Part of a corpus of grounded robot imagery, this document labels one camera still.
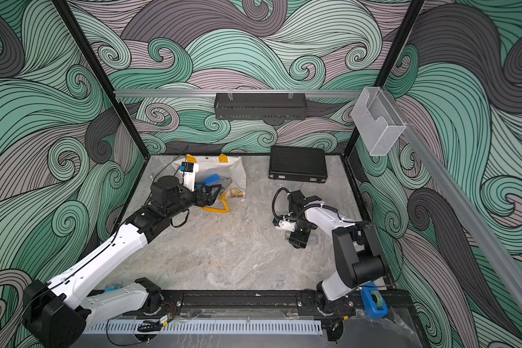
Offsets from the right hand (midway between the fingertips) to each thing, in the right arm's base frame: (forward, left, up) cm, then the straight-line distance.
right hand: (300, 236), depth 88 cm
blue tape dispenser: (-25, -21, +3) cm, 32 cm away
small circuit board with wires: (-30, +54, -4) cm, 61 cm away
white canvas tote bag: (+23, +30, +15) cm, 41 cm away
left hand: (+9, +33, +26) cm, 43 cm away
